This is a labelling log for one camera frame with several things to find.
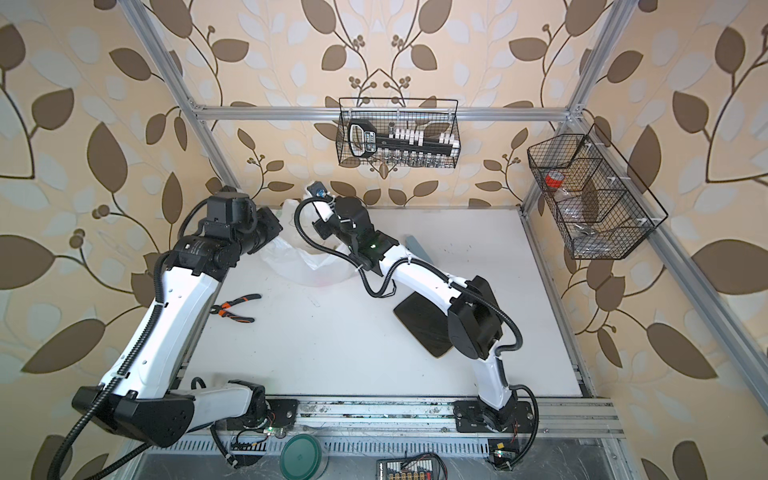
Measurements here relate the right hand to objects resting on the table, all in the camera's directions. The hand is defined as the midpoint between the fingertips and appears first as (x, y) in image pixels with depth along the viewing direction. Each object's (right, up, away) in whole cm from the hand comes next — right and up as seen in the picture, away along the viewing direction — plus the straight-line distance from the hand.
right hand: (317, 201), depth 76 cm
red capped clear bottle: (+68, +7, +12) cm, 69 cm away
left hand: (-8, -4, -5) cm, 10 cm away
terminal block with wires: (+26, -61, -9) cm, 67 cm away
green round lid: (+1, -55, -15) cm, 57 cm away
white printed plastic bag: (-7, -15, +4) cm, 17 cm away
